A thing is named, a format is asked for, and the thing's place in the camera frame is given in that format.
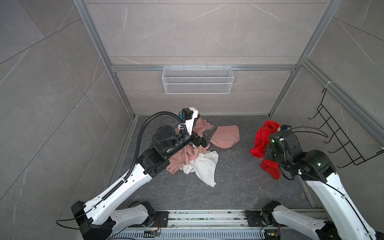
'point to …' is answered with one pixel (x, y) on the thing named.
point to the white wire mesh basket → (197, 80)
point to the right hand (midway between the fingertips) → (269, 146)
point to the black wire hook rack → (355, 157)
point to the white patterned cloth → (204, 165)
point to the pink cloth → (223, 136)
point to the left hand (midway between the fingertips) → (207, 118)
